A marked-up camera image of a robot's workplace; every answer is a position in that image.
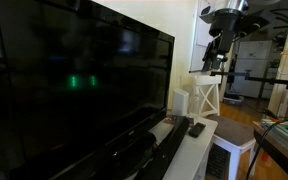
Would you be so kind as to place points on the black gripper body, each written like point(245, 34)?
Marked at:
point(224, 26)

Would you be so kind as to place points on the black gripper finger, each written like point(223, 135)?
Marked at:
point(208, 56)
point(218, 61)

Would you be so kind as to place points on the long black sound bar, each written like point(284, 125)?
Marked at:
point(170, 143)

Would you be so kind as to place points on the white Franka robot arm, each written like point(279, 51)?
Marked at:
point(239, 4)

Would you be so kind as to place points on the white refrigerator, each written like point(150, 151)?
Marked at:
point(252, 68)

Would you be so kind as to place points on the black horizontal boom rod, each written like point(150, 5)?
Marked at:
point(260, 79)

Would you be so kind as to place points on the white box speaker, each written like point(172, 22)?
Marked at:
point(180, 101)

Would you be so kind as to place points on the grey seat cushion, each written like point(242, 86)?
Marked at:
point(232, 130)

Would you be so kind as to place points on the black remote control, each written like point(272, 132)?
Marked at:
point(197, 129)

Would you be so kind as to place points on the small dark card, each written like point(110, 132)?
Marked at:
point(171, 119)

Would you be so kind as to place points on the white tv table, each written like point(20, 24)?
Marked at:
point(190, 156)

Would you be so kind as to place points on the black ribbed panel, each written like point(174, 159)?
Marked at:
point(218, 161)

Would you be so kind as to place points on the dark wooden desk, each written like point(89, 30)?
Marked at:
point(280, 156)

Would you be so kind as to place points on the large black flat television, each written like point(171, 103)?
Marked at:
point(84, 83)

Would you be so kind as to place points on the white wall board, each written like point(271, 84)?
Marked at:
point(200, 36)

